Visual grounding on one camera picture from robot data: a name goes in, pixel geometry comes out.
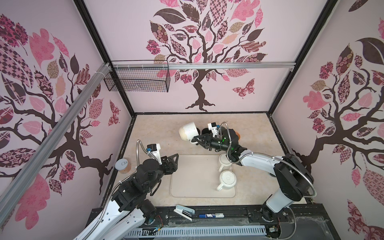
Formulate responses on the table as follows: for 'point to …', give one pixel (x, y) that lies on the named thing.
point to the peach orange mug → (238, 134)
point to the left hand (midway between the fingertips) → (174, 159)
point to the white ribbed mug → (227, 178)
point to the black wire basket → (143, 76)
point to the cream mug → (188, 131)
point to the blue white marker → (212, 215)
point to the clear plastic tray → (197, 176)
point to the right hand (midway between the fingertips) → (194, 138)
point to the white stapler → (186, 212)
